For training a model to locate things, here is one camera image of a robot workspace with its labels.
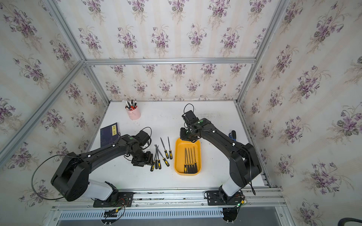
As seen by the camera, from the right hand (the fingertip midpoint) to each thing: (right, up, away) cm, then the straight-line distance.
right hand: (183, 137), depth 84 cm
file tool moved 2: (+6, -17, 0) cm, 18 cm away
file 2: (-19, -18, 0) cm, 26 cm away
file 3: (-17, -16, +2) cm, 23 cm away
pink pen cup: (-36, +14, +19) cm, 43 cm away
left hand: (-19, -16, -3) cm, 25 cm away
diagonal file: (-12, -14, +2) cm, 19 cm away
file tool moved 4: (+3, -17, 0) cm, 17 cm away
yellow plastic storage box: (-2, -7, +9) cm, 12 cm away
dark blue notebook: (-53, 0, +14) cm, 55 cm away
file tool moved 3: (+5, -17, +1) cm, 17 cm away
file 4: (-15, -15, +2) cm, 22 cm away
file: (-12, -10, +6) cm, 17 cm away
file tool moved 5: (+1, -17, +1) cm, 17 cm away
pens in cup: (-39, +21, +20) cm, 49 cm away
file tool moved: (+8, -17, 0) cm, 19 cm away
